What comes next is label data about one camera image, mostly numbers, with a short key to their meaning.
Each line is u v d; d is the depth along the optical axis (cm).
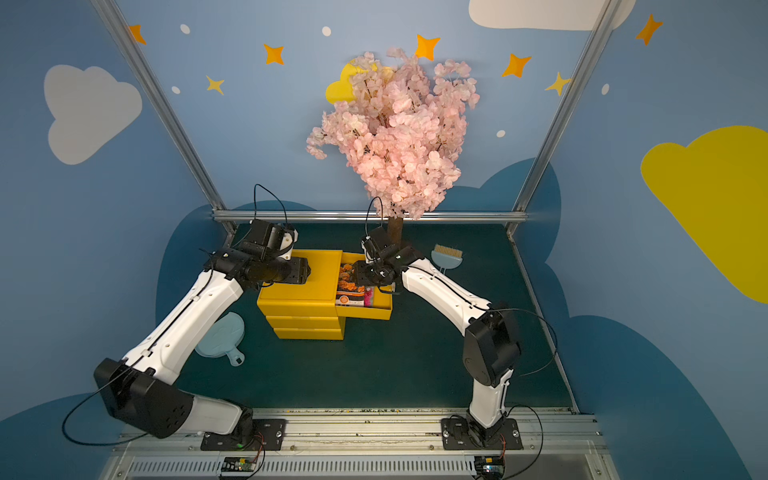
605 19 70
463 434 75
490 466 73
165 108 85
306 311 77
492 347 47
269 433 74
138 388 39
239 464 72
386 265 63
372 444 73
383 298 85
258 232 60
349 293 83
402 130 57
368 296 84
